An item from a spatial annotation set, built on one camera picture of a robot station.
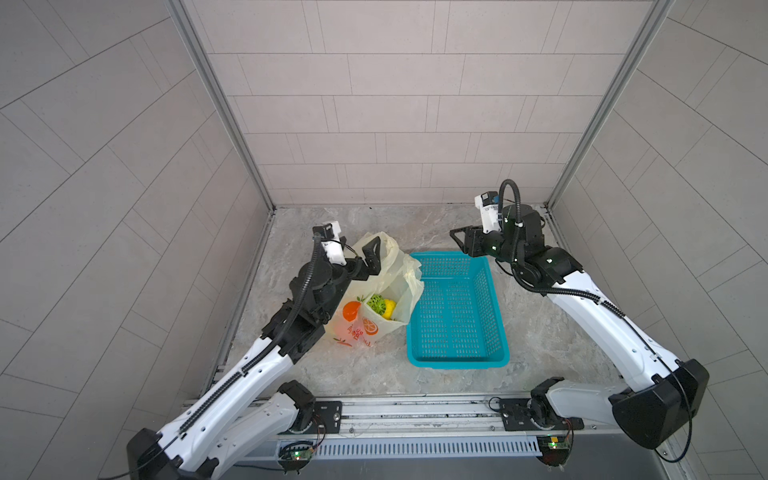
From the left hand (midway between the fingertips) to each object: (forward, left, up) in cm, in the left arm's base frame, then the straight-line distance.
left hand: (370, 237), depth 66 cm
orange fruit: (-8, +6, -21) cm, 23 cm away
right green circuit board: (-37, -42, -31) cm, 64 cm away
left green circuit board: (-38, +16, -28) cm, 50 cm away
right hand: (+6, -21, -5) cm, 22 cm away
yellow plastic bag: (-9, +2, -19) cm, 21 cm away
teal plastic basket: (-7, -24, -32) cm, 41 cm away
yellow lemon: (-6, -4, -26) cm, 27 cm away
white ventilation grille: (-36, -31, -32) cm, 57 cm away
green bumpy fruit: (-6, -1, -21) cm, 22 cm away
